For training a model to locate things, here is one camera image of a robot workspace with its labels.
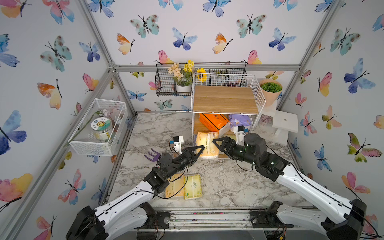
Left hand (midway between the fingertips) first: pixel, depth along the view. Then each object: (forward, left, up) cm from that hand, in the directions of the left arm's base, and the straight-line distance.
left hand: (205, 148), depth 66 cm
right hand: (+3, -5, 0) cm, 6 cm away
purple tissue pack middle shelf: (+17, -18, 0) cm, 25 cm away
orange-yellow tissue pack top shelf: (-7, +15, -23) cm, 28 cm away
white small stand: (+27, -52, -14) cm, 60 cm away
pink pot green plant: (+34, -39, +5) cm, 52 cm away
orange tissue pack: (+15, -5, +2) cm, 16 cm away
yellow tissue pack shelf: (+5, -1, +1) cm, 5 cm away
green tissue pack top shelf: (-10, +6, -25) cm, 27 cm away
